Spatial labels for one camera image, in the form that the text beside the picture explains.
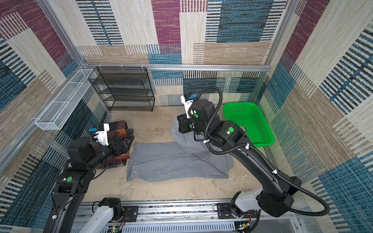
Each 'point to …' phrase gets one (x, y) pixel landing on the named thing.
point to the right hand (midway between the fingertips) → (179, 120)
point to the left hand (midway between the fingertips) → (127, 136)
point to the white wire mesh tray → (55, 117)
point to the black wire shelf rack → (124, 89)
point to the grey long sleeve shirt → (187, 158)
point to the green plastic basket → (247, 115)
